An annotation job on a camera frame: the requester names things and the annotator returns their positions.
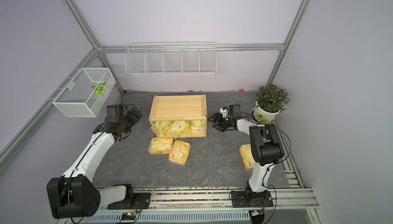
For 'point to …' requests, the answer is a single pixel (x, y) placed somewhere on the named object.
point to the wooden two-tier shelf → (179, 115)
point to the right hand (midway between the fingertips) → (210, 121)
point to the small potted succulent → (266, 121)
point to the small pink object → (241, 90)
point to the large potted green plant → (270, 100)
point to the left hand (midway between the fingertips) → (138, 117)
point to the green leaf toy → (99, 88)
